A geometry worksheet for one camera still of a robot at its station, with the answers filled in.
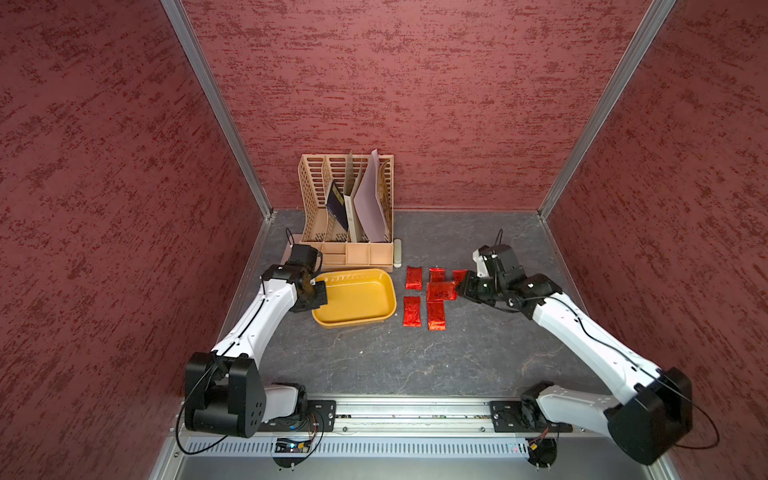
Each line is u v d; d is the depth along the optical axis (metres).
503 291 0.58
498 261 0.60
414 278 1.00
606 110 0.90
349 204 0.85
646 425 0.39
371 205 0.88
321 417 0.75
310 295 0.70
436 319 0.90
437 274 1.00
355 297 0.92
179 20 0.72
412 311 0.92
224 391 0.40
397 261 1.02
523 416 0.67
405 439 0.72
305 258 0.67
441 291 0.82
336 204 1.00
